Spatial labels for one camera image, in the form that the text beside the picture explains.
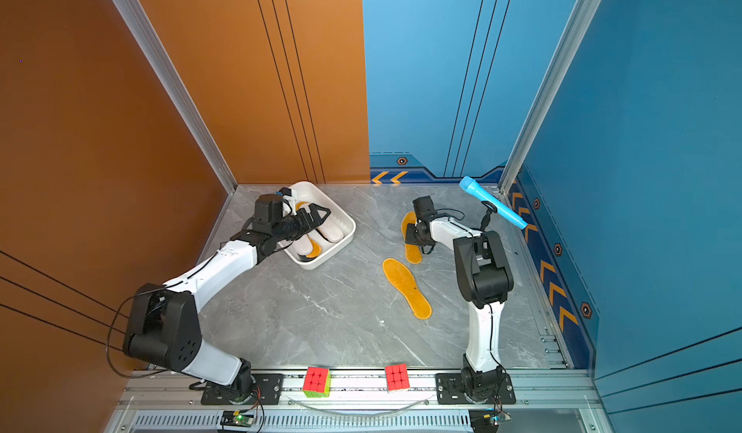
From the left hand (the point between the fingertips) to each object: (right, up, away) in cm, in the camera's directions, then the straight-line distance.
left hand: (325, 212), depth 87 cm
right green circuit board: (+42, -51, -17) cm, 69 cm away
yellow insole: (-5, -13, +10) cm, 17 cm away
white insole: (0, -6, +14) cm, 16 cm away
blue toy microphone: (+49, +5, 0) cm, 49 cm away
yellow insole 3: (+24, -22, +5) cm, 33 cm away
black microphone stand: (+51, -2, +5) cm, 51 cm away
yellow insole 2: (+28, -14, +12) cm, 34 cm away
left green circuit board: (-19, -51, -16) cm, 57 cm away
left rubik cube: (+1, -42, -16) cm, 45 cm away
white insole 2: (-9, -11, +9) cm, 17 cm away
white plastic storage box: (-11, +8, +24) cm, 28 cm away
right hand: (+29, -9, +16) cm, 34 cm away
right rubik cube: (+21, -41, -16) cm, 49 cm away
